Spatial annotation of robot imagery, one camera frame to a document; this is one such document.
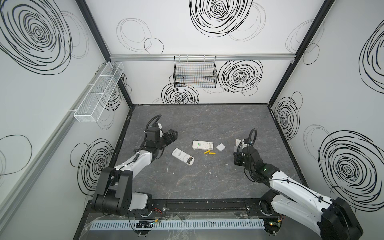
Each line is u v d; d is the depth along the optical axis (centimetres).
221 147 97
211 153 94
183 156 91
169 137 79
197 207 75
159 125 83
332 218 40
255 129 67
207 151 94
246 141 75
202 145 96
